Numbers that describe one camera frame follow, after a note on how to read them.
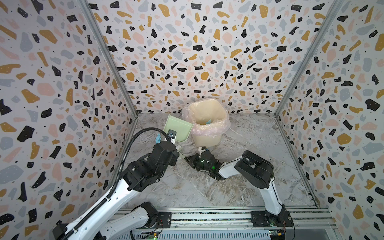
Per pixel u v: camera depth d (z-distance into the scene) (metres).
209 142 0.99
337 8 0.71
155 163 0.47
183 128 0.71
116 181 0.41
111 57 0.88
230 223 0.74
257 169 0.55
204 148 0.92
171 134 0.57
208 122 1.03
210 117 1.02
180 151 0.99
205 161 0.74
